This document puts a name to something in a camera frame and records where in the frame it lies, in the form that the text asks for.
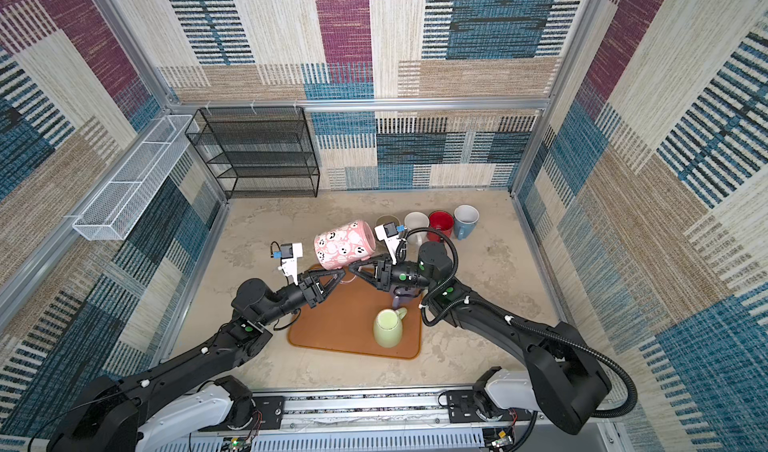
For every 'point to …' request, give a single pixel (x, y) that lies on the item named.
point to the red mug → (440, 220)
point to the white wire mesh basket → (117, 205)
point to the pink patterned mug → (343, 245)
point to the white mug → (416, 220)
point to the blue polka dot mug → (465, 220)
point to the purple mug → (402, 295)
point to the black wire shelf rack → (258, 152)
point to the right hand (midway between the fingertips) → (351, 273)
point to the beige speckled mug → (387, 219)
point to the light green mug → (388, 327)
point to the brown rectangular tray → (344, 323)
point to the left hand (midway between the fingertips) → (343, 270)
